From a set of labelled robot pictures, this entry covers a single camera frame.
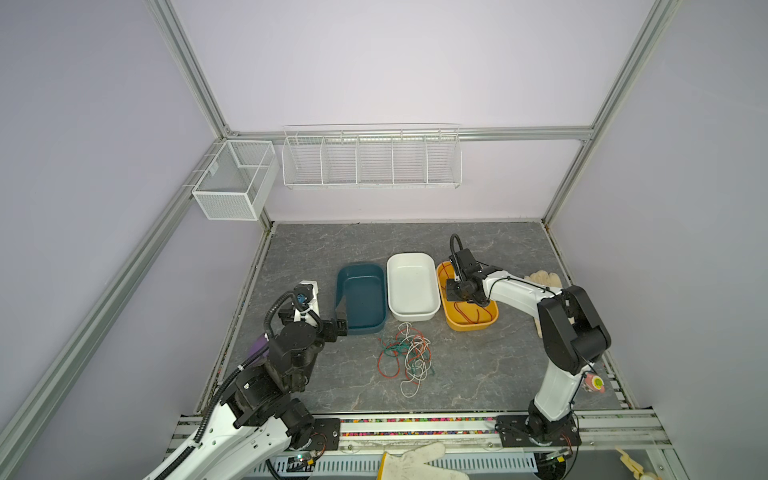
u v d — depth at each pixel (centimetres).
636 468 68
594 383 77
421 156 105
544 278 102
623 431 76
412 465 70
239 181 102
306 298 54
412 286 102
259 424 47
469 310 96
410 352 83
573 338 49
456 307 93
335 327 62
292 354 46
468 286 71
